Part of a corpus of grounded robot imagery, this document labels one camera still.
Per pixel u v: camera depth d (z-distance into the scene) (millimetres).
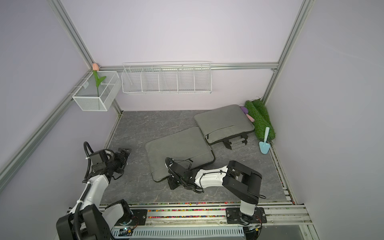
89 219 408
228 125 1048
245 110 1164
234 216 742
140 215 749
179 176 655
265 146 993
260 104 1157
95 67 891
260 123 1050
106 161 665
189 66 943
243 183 458
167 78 979
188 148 952
